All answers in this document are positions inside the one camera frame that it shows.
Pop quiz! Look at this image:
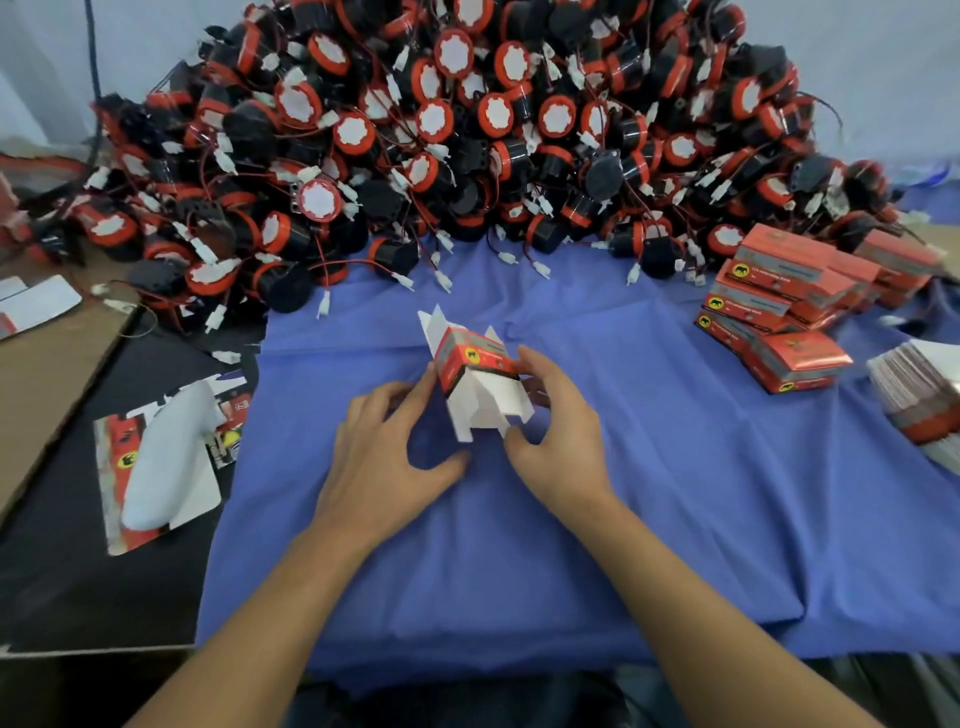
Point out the person's left forearm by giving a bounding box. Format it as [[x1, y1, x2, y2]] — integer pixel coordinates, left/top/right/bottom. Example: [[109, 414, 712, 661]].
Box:
[[127, 525, 384, 728]]

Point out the person's right hand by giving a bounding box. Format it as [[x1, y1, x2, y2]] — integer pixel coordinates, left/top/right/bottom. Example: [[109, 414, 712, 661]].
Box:
[[501, 345, 621, 521]]

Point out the blue table cloth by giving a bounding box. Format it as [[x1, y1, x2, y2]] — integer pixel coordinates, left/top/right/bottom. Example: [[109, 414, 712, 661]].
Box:
[[195, 180, 960, 695]]

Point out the pile of black red buzzers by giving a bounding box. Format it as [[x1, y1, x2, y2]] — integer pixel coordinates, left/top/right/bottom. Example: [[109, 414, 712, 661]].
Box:
[[22, 0, 929, 320]]

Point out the stack of box blanks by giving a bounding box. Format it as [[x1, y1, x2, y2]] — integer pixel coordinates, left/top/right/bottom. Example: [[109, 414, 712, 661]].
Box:
[[867, 337, 960, 479]]

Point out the person's right forearm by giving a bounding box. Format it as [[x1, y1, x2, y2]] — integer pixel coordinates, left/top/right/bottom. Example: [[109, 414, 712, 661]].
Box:
[[570, 480, 887, 728]]

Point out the brown cardboard piece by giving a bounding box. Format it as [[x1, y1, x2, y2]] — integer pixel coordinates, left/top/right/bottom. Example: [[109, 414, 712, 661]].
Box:
[[0, 285, 125, 524]]

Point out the person's left hand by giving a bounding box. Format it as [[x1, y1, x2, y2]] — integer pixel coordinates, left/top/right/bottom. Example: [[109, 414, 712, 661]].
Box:
[[315, 363, 471, 560]]

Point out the black hanging cable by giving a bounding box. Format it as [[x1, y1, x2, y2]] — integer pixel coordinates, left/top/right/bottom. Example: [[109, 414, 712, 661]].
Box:
[[79, 0, 107, 129]]

